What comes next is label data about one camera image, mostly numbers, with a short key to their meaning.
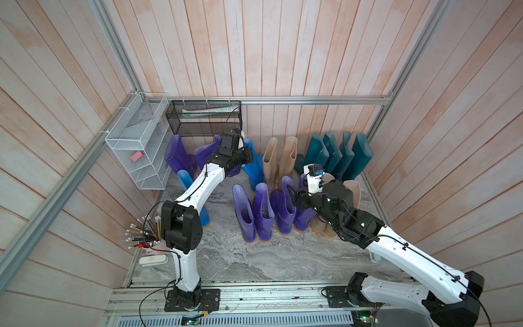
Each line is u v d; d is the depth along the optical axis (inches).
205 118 40.9
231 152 27.0
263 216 26.5
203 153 34.5
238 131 30.8
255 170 37.5
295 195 23.3
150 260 31.3
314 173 21.8
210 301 28.6
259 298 29.5
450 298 15.4
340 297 28.6
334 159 33.8
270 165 33.9
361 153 33.8
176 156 34.8
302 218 32.2
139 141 27.0
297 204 23.7
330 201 19.0
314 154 35.6
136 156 32.4
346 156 33.6
